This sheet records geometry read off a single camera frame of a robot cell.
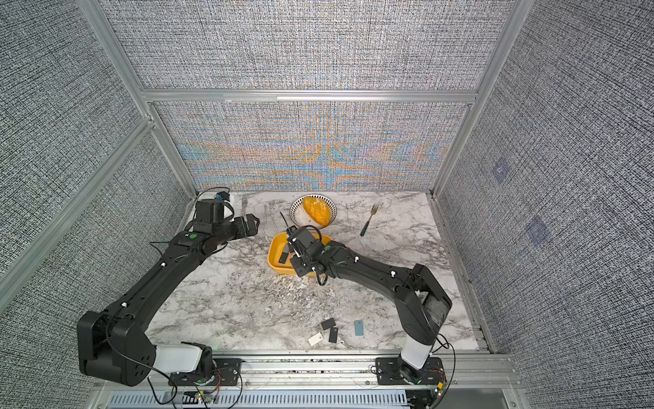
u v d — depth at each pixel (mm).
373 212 1133
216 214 636
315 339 798
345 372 748
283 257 975
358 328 814
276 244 974
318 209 1058
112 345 399
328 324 821
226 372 737
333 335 798
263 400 701
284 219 1074
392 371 732
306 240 647
